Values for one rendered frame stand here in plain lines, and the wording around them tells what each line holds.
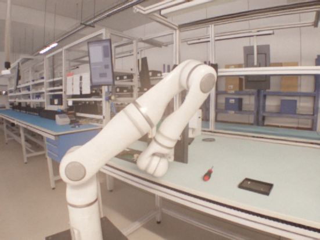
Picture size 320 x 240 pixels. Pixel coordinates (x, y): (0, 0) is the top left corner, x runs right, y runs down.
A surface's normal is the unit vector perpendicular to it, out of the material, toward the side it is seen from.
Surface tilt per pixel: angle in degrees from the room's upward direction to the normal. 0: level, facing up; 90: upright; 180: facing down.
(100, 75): 101
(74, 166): 83
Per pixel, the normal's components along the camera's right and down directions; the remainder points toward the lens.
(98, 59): -0.23, 0.31
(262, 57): -0.58, 0.23
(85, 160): 0.25, 0.00
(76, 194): 0.00, -0.90
